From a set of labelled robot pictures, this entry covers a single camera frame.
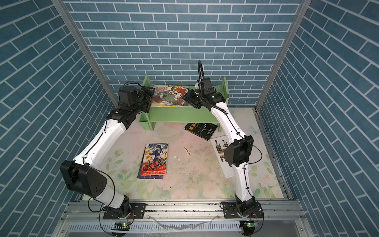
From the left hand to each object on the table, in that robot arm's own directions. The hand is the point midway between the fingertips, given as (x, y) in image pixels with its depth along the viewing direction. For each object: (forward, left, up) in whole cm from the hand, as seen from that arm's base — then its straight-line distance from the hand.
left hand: (155, 92), depth 77 cm
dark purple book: (-32, +2, -36) cm, 48 cm away
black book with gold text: (0, -29, -35) cm, 46 cm away
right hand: (+2, -14, -5) cm, 15 cm away
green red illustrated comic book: (+6, -6, -7) cm, 11 cm away
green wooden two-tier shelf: (+7, -12, -26) cm, 29 cm away
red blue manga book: (-22, +3, -34) cm, 41 cm away
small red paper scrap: (-15, -16, -37) cm, 43 cm away
